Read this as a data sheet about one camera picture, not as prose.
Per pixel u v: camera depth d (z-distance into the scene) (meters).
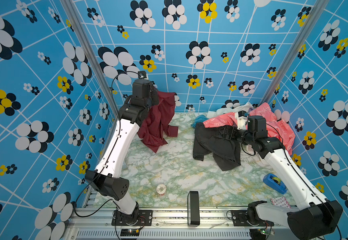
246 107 1.14
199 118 1.15
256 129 0.56
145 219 0.73
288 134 0.89
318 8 0.68
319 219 0.38
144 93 0.54
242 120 0.68
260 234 0.69
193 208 0.68
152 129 0.86
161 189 0.81
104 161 0.43
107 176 0.41
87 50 0.83
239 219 0.72
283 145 0.51
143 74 0.59
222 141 0.94
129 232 0.72
